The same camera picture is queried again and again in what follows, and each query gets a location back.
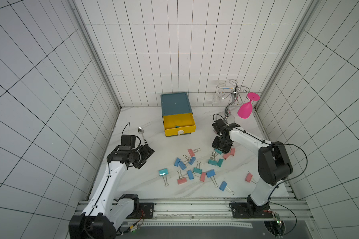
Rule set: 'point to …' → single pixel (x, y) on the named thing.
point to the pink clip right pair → (225, 156)
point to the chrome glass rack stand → (237, 97)
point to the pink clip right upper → (233, 151)
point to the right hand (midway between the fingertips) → (212, 148)
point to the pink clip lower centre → (202, 177)
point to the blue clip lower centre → (190, 175)
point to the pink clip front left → (182, 179)
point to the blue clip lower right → (210, 174)
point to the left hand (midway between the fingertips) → (150, 157)
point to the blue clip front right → (223, 186)
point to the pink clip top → (192, 152)
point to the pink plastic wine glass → (245, 110)
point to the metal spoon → (141, 131)
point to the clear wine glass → (220, 94)
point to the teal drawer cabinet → (174, 103)
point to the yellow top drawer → (174, 124)
